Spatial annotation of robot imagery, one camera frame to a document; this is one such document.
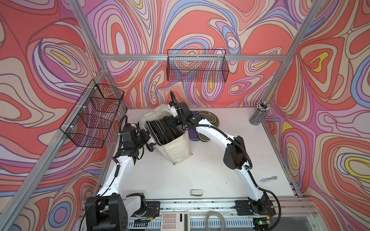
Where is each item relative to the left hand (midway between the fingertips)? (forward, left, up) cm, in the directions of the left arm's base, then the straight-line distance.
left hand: (150, 132), depth 83 cm
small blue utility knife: (-20, -72, -18) cm, 77 cm away
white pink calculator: (-42, -16, -17) cm, 48 cm away
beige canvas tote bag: (-12, -16, -2) cm, 19 cm away
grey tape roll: (-38, -35, -21) cm, 55 cm away
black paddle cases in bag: (+3, -7, -2) cm, 8 cm away
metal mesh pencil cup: (+20, -72, 0) cm, 75 cm away
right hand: (+10, -11, -2) cm, 15 cm away
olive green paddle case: (+24, -41, -15) cm, 50 cm away
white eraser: (-29, -26, -17) cm, 43 cm away
